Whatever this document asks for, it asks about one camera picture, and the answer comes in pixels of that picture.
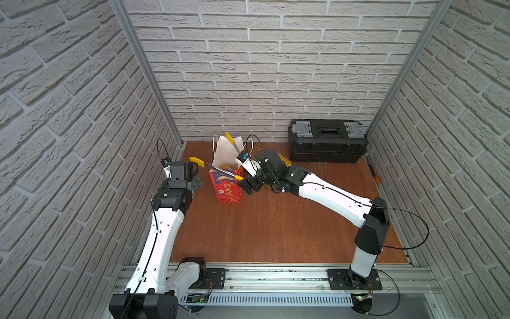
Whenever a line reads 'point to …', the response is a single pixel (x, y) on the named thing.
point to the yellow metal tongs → (200, 163)
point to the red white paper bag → (227, 189)
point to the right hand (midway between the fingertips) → (248, 172)
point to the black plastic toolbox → (327, 141)
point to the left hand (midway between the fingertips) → (184, 177)
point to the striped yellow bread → (287, 161)
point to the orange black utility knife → (373, 170)
